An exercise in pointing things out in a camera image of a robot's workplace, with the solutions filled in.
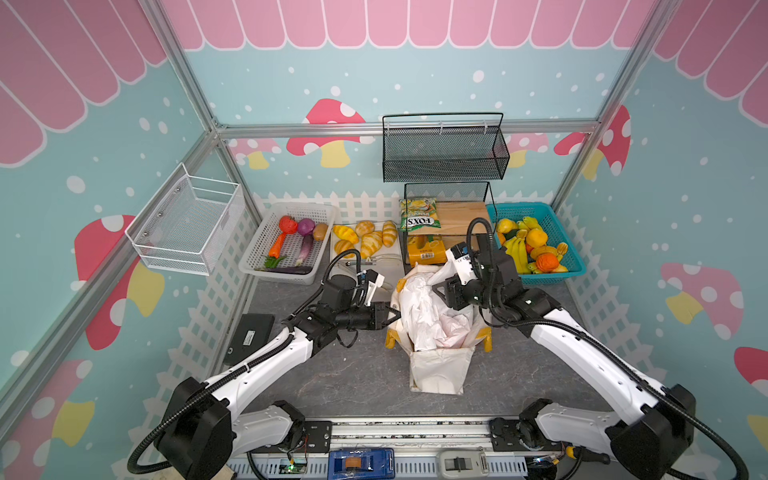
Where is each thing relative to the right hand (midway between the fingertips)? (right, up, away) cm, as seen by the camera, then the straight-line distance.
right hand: (439, 283), depth 76 cm
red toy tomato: (-52, +19, +37) cm, 66 cm away
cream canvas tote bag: (-1, -21, -3) cm, 21 cm away
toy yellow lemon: (+38, +14, +27) cm, 48 cm away
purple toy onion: (-45, +19, +37) cm, 61 cm away
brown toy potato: (-40, +17, +37) cm, 57 cm away
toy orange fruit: (+39, +5, +21) cm, 44 cm away
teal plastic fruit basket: (+47, +21, +37) cm, 64 cm away
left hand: (-10, -10, 0) cm, 14 cm away
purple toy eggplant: (-44, +11, +34) cm, 56 cm away
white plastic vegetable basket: (-58, +17, +34) cm, 70 cm away
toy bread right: (-13, +16, +40) cm, 45 cm away
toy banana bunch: (+33, +10, +32) cm, 48 cm away
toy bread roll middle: (-23, +18, +40) cm, 50 cm away
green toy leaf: (-56, +5, +31) cm, 64 cm away
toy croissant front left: (-31, +11, +33) cm, 46 cm away
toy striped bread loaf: (-20, +12, +34) cm, 42 cm away
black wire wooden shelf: (+14, +29, +40) cm, 52 cm away
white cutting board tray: (-13, +5, +32) cm, 35 cm away
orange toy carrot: (-56, +10, +35) cm, 67 cm away
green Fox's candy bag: (-3, +22, +22) cm, 31 cm away
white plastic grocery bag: (-2, -9, -2) cm, 10 cm away
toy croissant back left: (-31, +16, +40) cm, 53 cm away
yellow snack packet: (-1, +8, +27) cm, 29 cm away
